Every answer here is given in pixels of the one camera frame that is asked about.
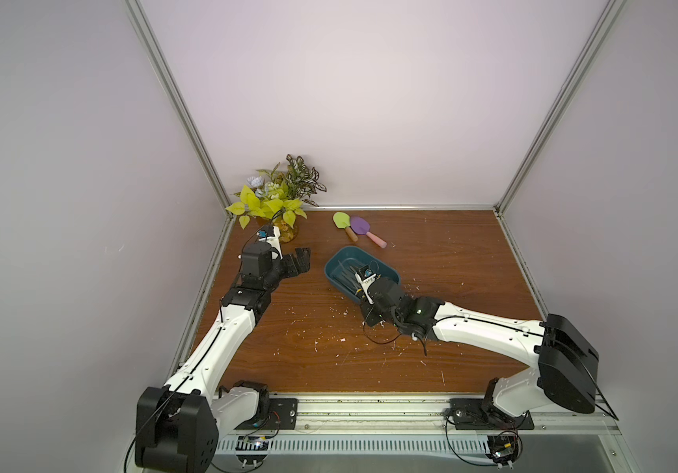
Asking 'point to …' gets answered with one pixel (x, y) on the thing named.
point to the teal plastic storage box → (341, 264)
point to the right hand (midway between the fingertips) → (361, 295)
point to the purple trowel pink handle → (362, 227)
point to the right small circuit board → (503, 448)
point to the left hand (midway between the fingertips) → (300, 249)
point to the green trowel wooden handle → (342, 221)
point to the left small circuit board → (251, 442)
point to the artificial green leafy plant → (278, 192)
